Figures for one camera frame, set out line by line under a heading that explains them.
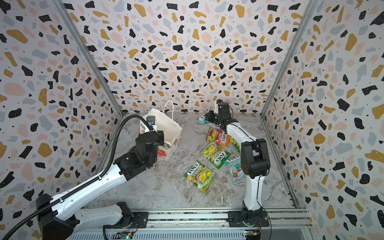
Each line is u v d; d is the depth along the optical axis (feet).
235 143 3.30
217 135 3.42
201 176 2.84
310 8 2.35
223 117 2.54
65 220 1.34
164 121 2.65
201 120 3.13
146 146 1.63
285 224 2.42
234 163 3.01
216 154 3.12
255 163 1.77
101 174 1.48
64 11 2.31
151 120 1.90
